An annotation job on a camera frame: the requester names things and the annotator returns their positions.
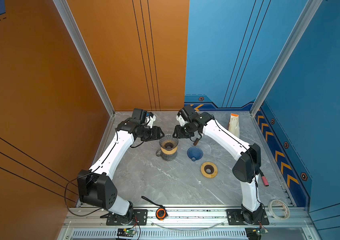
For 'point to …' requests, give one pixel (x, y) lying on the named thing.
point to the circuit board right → (255, 233)
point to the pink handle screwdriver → (265, 181)
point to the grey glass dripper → (168, 142)
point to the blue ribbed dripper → (194, 153)
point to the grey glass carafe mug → (165, 157)
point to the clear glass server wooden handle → (197, 136)
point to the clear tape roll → (273, 213)
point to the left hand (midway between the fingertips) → (160, 133)
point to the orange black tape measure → (161, 213)
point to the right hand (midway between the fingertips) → (174, 135)
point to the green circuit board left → (126, 232)
